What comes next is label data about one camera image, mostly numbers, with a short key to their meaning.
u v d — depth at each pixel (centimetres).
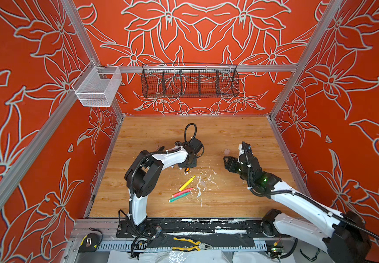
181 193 83
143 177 49
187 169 90
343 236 39
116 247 70
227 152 100
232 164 71
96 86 93
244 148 71
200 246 68
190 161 77
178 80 101
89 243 68
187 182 87
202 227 74
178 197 81
